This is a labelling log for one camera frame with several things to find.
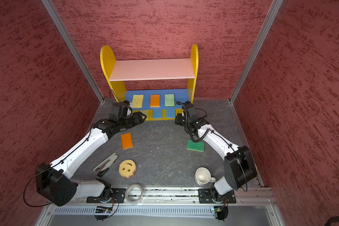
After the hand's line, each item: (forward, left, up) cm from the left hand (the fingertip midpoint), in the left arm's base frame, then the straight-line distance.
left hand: (143, 121), depth 80 cm
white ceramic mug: (-25, -36, -21) cm, 48 cm away
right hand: (+4, -19, -5) cm, 21 cm away
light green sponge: (+24, -15, -7) cm, 29 cm away
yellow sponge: (+23, +9, -7) cm, 26 cm away
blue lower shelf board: (+31, -23, -8) cm, 39 cm away
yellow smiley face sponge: (-21, +9, -19) cm, 30 cm away
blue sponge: (+22, -15, -20) cm, 33 cm away
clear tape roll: (-35, +7, -21) cm, 41 cm away
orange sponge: (+22, -4, -6) cm, 23 cm away
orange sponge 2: (-3, +14, -20) cm, 25 cm away
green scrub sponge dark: (-5, -35, -21) cm, 41 cm away
